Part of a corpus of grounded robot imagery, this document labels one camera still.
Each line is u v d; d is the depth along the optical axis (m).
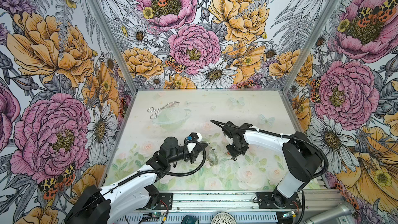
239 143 0.67
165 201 0.73
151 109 1.11
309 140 0.98
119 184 0.47
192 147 0.66
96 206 0.41
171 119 1.06
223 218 0.69
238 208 0.74
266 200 0.74
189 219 0.63
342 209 0.69
